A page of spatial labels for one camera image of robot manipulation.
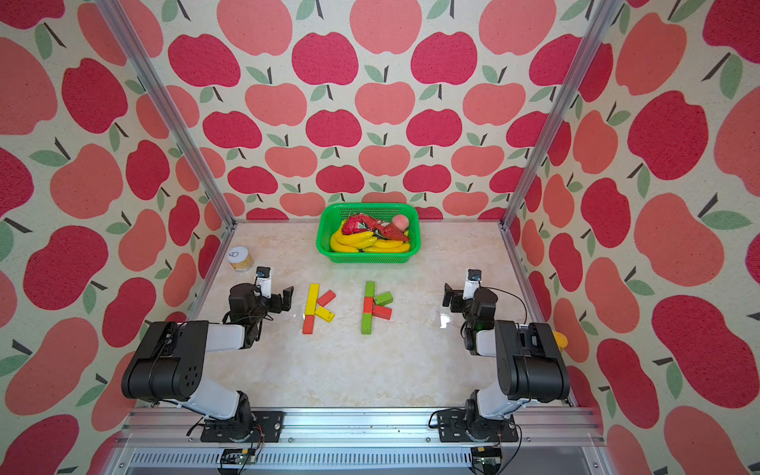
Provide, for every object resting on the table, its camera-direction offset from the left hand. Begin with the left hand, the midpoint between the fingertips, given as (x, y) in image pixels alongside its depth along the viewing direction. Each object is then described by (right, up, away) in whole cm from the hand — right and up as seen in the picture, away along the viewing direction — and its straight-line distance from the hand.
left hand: (280, 288), depth 95 cm
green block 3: (+34, -4, +3) cm, 34 cm away
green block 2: (+28, -11, -3) cm, 31 cm away
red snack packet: (+26, +22, +13) cm, 36 cm away
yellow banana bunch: (+27, +15, +9) cm, 33 cm away
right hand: (+60, 0, -1) cm, 60 cm away
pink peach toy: (+41, +23, +18) cm, 51 cm away
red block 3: (+29, -6, 0) cm, 29 cm away
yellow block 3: (+15, -8, 0) cm, 17 cm away
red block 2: (+14, -4, +4) cm, 15 cm away
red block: (+10, -12, -1) cm, 15 cm away
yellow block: (+10, -1, +7) cm, 12 cm away
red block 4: (+33, -8, 0) cm, 34 cm away
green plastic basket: (+14, +27, +22) cm, 37 cm away
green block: (+29, -1, +6) cm, 30 cm away
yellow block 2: (+10, -6, +2) cm, 11 cm away
